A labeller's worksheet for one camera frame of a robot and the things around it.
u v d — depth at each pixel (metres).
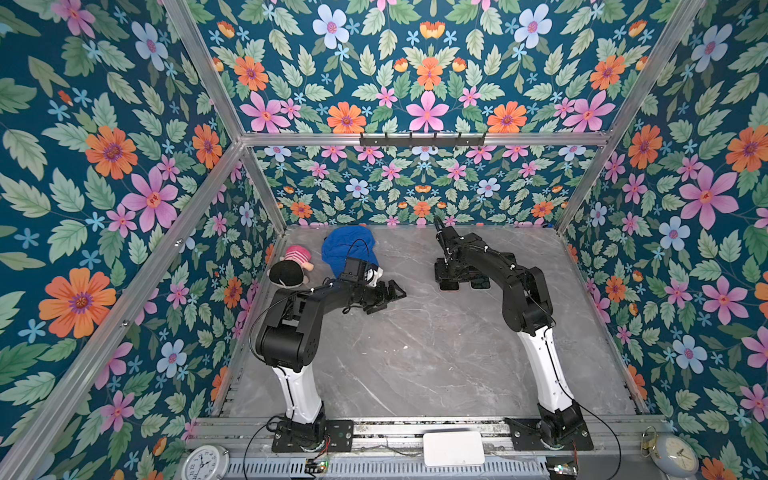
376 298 0.85
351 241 1.15
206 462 0.68
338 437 0.74
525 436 0.73
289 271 0.98
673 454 0.68
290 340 0.51
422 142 0.93
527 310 0.62
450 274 0.93
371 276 0.86
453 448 0.68
